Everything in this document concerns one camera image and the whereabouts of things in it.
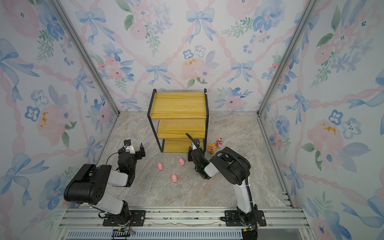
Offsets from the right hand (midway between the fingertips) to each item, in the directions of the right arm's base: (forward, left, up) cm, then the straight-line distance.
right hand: (191, 146), depth 99 cm
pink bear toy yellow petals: (-2, -13, +3) cm, 13 cm away
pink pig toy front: (-21, +9, 0) cm, 23 cm away
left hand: (-3, +35, +9) cm, 36 cm away
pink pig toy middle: (-11, +6, 0) cm, 12 cm away
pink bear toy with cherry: (+2, -18, +3) cm, 19 cm away
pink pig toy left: (-14, +19, 0) cm, 23 cm away
